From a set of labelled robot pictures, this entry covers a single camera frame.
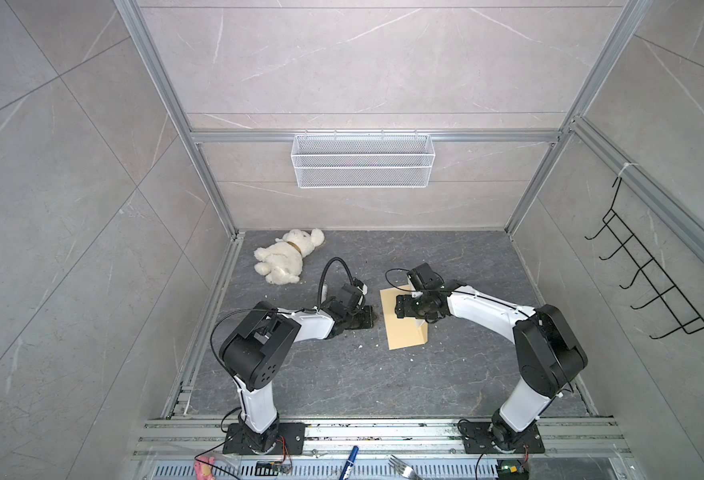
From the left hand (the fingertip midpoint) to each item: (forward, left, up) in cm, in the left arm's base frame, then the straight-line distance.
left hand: (378, 311), depth 94 cm
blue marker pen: (-39, +10, -1) cm, 41 cm away
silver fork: (-41, -2, -1) cm, 41 cm away
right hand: (0, -9, +1) cm, 9 cm away
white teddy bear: (+16, +32, +7) cm, 36 cm away
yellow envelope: (-7, -7, -1) cm, 10 cm away
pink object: (-39, +44, 0) cm, 59 cm away
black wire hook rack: (-20, -60, +30) cm, 70 cm away
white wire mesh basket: (+44, +3, +27) cm, 51 cm away
